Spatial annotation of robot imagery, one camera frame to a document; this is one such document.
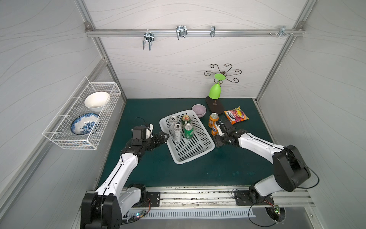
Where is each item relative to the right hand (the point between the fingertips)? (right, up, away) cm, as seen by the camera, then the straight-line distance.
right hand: (220, 137), depth 91 cm
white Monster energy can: (-31, +11, -1) cm, 33 cm away
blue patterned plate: (-70, +11, -27) cm, 76 cm away
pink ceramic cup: (-12, +18, +18) cm, 28 cm away
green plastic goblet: (-3, +31, +4) cm, 31 cm away
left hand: (-35, +1, -10) cm, 36 cm away
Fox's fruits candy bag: (+15, +14, +16) cm, 26 cm away
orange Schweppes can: (-3, +4, +3) cm, 6 cm away
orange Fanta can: (-4, +13, +5) cm, 14 cm away
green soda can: (-21, +4, -1) cm, 21 cm away
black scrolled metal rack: (+12, +43, +2) cm, 44 cm away
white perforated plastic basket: (-20, -8, +1) cm, 22 cm away
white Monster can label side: (-28, +3, -5) cm, 28 cm away
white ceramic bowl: (-72, +22, -15) cm, 77 cm away
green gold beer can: (-23, +11, +3) cm, 26 cm away
